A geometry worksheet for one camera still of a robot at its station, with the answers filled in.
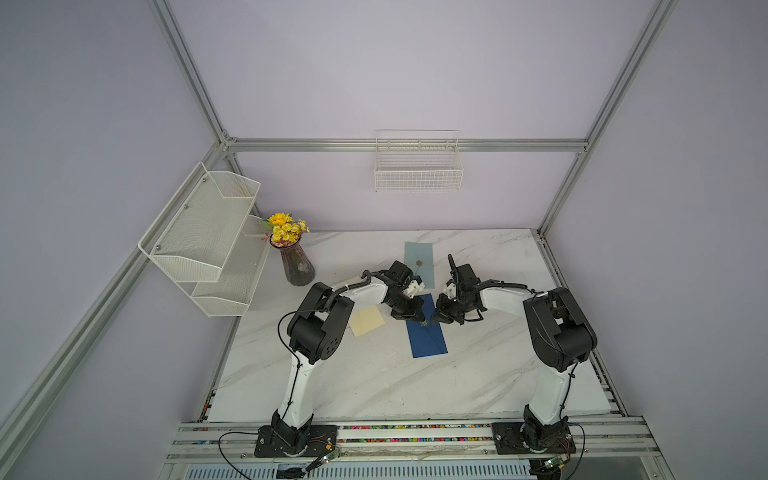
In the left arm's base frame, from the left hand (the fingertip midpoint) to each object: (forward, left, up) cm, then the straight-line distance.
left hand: (423, 320), depth 94 cm
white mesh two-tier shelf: (+7, +58, +28) cm, 65 cm away
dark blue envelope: (-4, -1, -2) cm, 5 cm away
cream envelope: (+1, +18, -1) cm, 18 cm away
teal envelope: (+28, 0, -2) cm, 29 cm away
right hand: (+1, -4, -2) cm, 5 cm away
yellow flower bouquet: (+17, +42, +24) cm, 51 cm away
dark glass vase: (+16, +42, +7) cm, 45 cm away
